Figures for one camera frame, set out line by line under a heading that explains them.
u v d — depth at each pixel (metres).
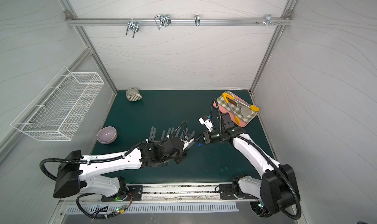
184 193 0.75
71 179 0.39
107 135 0.92
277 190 0.40
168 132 0.96
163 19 0.77
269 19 0.76
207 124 0.73
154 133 0.95
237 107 1.08
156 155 0.55
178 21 0.78
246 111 1.07
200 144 0.90
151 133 0.96
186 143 0.64
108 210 0.70
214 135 0.69
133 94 1.10
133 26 0.79
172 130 0.96
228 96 1.15
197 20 0.78
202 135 0.72
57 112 0.68
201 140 0.71
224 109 1.10
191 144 0.66
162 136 0.93
